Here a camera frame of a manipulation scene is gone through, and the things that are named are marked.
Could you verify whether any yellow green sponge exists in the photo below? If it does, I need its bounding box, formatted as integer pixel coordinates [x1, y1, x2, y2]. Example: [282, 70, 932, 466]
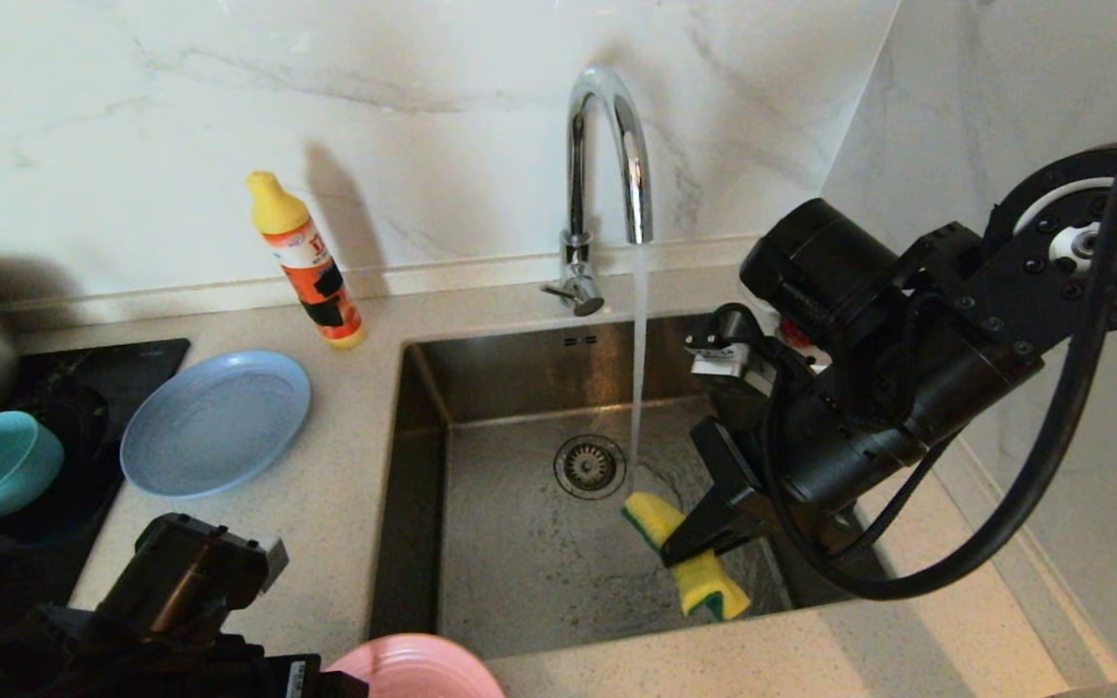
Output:
[622, 492, 751, 622]

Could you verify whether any grey-blue plate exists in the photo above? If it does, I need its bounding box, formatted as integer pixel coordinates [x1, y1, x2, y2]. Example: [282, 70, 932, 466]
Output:
[120, 349, 312, 500]

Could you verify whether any pink plate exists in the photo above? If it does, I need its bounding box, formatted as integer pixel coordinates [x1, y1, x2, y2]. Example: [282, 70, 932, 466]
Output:
[326, 634, 507, 698]

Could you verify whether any orange detergent bottle yellow cap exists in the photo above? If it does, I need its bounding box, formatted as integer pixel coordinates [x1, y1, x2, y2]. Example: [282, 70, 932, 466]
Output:
[246, 171, 367, 351]

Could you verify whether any stainless steel sink basin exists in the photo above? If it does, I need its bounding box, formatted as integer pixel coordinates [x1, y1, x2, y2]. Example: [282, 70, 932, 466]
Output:
[369, 310, 894, 660]

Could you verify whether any round metal drain strainer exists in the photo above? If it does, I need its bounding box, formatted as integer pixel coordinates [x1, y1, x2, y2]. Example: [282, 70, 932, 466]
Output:
[554, 434, 627, 501]

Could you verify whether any black induction cooktop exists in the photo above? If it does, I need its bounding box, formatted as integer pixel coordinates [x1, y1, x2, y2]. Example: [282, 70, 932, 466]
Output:
[0, 337, 191, 641]

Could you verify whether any chrome gooseneck faucet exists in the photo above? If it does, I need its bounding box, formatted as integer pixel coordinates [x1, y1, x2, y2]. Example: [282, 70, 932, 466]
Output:
[539, 64, 654, 317]

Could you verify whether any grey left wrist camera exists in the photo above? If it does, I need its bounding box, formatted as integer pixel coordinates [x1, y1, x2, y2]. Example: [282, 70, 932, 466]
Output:
[253, 533, 290, 594]

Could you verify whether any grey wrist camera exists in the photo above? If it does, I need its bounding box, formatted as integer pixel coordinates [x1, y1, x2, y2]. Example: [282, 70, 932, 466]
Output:
[253, 533, 290, 594]
[685, 303, 778, 398]

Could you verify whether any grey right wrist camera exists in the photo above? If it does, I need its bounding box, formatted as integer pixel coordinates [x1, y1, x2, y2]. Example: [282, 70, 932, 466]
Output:
[685, 303, 778, 398]

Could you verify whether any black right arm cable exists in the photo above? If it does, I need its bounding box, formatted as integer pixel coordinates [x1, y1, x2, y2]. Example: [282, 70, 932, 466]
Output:
[762, 133, 1117, 602]

